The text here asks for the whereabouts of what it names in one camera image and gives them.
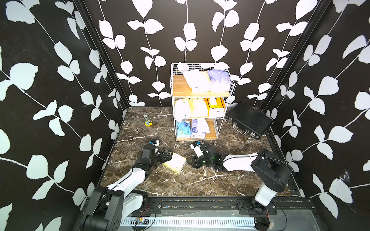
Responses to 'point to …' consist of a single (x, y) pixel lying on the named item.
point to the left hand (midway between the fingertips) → (169, 151)
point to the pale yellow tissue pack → (183, 109)
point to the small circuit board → (141, 220)
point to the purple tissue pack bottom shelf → (199, 127)
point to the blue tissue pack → (183, 129)
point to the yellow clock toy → (148, 123)
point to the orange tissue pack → (217, 110)
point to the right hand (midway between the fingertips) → (187, 159)
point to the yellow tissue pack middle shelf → (198, 107)
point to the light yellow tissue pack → (177, 163)
